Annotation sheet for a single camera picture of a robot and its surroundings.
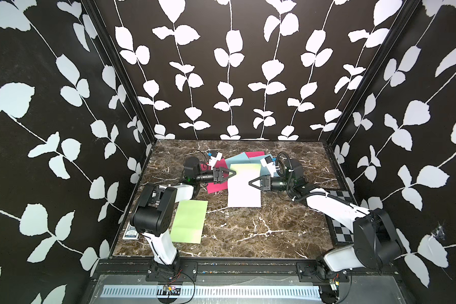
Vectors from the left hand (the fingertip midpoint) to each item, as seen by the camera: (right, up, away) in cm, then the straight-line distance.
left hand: (234, 174), depth 82 cm
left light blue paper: (+3, +7, +29) cm, 30 cm away
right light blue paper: (+12, +2, -5) cm, 13 cm away
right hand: (+6, -3, -5) cm, 8 cm away
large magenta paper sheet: (-10, -8, +14) cm, 19 cm away
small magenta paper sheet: (+12, +10, +34) cm, 37 cm away
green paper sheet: (-21, -23, +6) cm, 32 cm away
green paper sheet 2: (+2, -8, -1) cm, 9 cm away
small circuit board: (-25, -43, -12) cm, 51 cm away
